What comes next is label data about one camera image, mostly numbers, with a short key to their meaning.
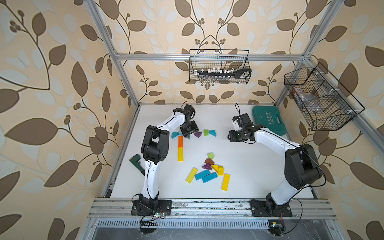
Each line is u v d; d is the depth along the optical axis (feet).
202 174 2.82
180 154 3.06
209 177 2.77
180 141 3.24
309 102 2.31
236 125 2.52
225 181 2.75
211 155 3.04
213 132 3.34
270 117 3.47
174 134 3.31
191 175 2.82
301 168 1.52
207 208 2.47
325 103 2.39
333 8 2.33
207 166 2.84
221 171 2.81
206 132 3.35
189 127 2.79
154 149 1.85
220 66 3.20
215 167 2.83
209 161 2.92
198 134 3.31
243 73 2.70
